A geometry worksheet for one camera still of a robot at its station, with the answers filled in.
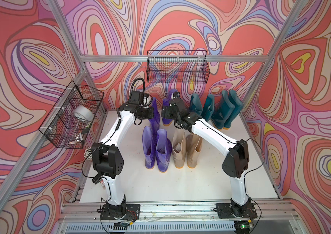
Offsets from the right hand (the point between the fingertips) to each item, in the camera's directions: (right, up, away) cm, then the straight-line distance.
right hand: (168, 111), depth 86 cm
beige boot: (+6, -20, -9) cm, 23 cm away
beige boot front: (+14, -18, -9) cm, 25 cm away
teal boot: (+19, +5, +9) cm, 21 cm away
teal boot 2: (+25, +3, +1) cm, 25 cm away
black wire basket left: (-52, -8, -13) cm, 54 cm away
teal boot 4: (+43, +4, 0) cm, 43 cm away
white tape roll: (-44, -2, -12) cm, 46 cm away
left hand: (-8, -1, +1) cm, 8 cm away
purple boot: (-8, -6, +7) cm, 12 cm away
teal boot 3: (+35, +1, +6) cm, 35 cm away
